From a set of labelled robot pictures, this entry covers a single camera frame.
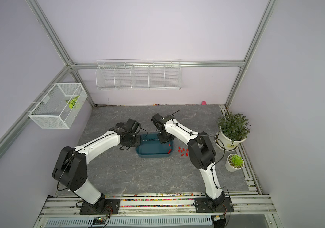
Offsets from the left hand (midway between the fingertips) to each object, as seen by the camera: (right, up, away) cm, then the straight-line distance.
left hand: (137, 143), depth 89 cm
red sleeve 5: (+27, -6, +5) cm, 28 cm away
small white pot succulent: (+57, -9, -10) cm, 58 cm away
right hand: (+18, +2, +4) cm, 19 cm away
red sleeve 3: (+28, -8, +3) cm, 30 cm away
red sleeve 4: (+32, -8, +3) cm, 33 cm away
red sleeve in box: (+20, -6, +5) cm, 22 cm away
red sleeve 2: (+30, -5, +7) cm, 31 cm away
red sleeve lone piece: (+20, -2, +8) cm, 22 cm away
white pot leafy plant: (+58, +10, -7) cm, 59 cm away
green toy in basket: (-36, +26, -8) cm, 45 cm away
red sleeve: (+27, -4, +7) cm, 28 cm away
